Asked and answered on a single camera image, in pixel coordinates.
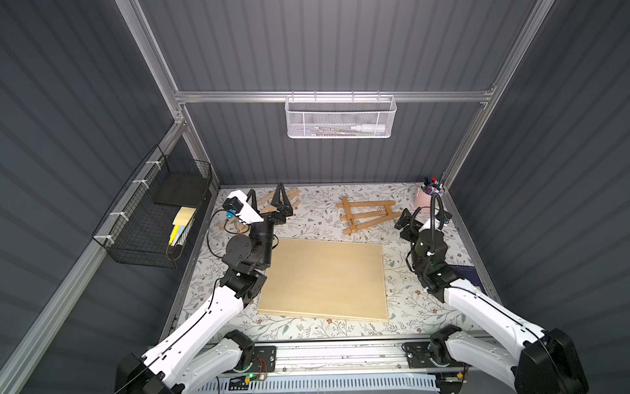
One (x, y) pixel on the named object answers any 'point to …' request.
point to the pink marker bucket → (423, 194)
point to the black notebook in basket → (181, 190)
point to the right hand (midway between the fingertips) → (420, 215)
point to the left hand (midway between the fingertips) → (270, 189)
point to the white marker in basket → (369, 127)
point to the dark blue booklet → (471, 274)
